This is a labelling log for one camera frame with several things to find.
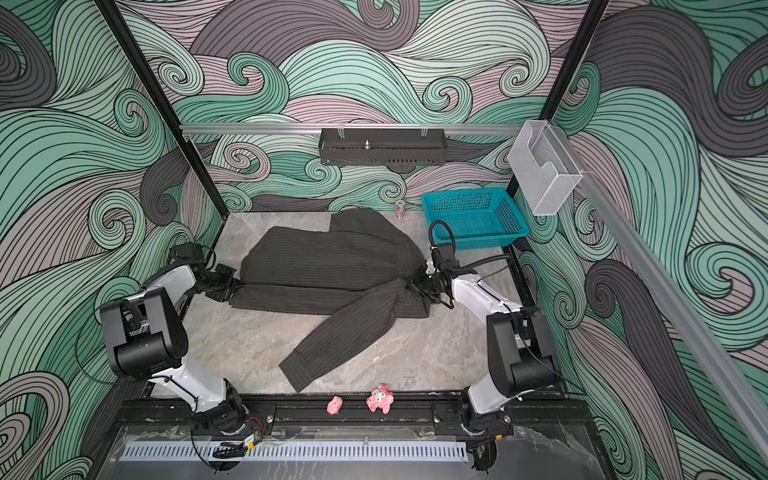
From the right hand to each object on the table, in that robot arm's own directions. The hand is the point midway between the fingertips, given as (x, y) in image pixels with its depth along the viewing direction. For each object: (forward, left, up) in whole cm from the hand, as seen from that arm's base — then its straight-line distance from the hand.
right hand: (406, 284), depth 90 cm
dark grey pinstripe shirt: (+8, +15, -7) cm, 19 cm away
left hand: (+3, +51, -1) cm, 51 cm away
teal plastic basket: (+37, -33, -9) cm, 50 cm away
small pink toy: (-32, +19, -6) cm, 38 cm away
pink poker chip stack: (+38, +1, -4) cm, 38 cm away
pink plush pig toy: (-31, +7, -3) cm, 32 cm away
